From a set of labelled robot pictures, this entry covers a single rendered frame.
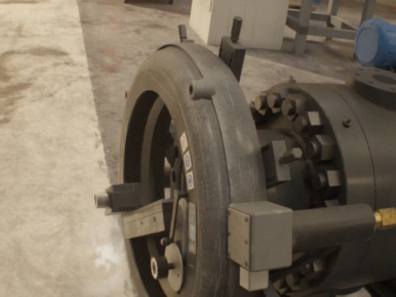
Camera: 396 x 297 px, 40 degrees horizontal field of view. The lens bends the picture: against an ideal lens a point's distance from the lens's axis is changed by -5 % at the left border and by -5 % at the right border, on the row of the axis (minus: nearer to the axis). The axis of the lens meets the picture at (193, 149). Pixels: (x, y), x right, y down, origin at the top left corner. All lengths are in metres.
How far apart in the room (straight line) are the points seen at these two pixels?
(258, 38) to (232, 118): 4.21
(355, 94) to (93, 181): 1.52
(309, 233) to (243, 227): 0.13
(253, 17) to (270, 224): 4.32
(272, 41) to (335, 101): 3.96
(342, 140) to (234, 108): 0.32
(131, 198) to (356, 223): 0.65
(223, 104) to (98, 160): 1.80
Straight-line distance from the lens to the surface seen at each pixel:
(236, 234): 1.00
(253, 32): 5.25
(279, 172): 1.05
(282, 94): 1.46
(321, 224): 1.04
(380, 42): 1.73
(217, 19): 5.11
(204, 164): 1.06
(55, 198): 2.52
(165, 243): 1.20
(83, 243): 2.24
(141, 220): 1.41
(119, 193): 1.48
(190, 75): 1.17
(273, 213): 0.96
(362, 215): 1.10
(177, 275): 1.21
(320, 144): 1.30
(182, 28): 1.54
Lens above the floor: 1.32
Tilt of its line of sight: 26 degrees down
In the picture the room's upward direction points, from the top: 8 degrees clockwise
